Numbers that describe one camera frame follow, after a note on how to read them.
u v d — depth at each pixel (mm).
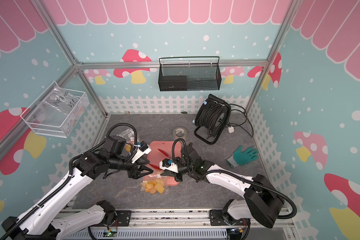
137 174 592
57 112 724
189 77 917
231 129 1061
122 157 586
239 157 946
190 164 622
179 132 1086
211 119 895
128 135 967
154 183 827
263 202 416
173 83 875
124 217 747
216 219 738
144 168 611
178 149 1017
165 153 969
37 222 379
